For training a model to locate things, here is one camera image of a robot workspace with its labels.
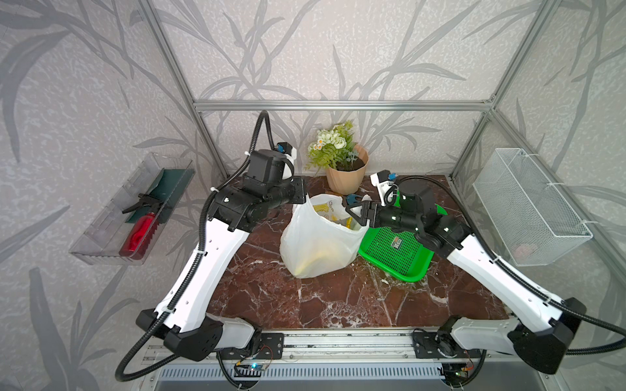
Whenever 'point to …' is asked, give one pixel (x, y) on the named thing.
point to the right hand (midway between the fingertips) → (351, 207)
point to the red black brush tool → (141, 230)
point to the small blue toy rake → (351, 199)
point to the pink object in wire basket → (522, 252)
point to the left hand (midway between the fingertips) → (306, 184)
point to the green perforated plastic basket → (398, 254)
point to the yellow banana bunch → (323, 208)
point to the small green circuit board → (256, 366)
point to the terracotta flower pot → (346, 178)
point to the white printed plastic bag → (321, 239)
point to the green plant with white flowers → (333, 148)
